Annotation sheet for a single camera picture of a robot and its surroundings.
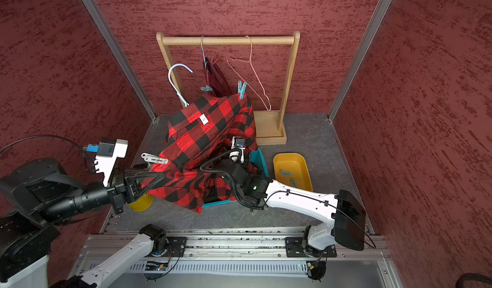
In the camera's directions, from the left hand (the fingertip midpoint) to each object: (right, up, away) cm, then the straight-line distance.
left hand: (161, 181), depth 44 cm
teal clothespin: (+39, -9, +52) cm, 65 cm away
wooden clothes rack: (+33, +17, +73) cm, 82 cm away
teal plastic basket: (+25, 0, +48) cm, 54 cm away
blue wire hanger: (-12, +30, +40) cm, 52 cm away
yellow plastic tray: (+45, -4, +53) cm, 69 cm away
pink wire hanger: (+24, +43, +56) cm, 74 cm away
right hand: (+12, +3, +29) cm, 32 cm away
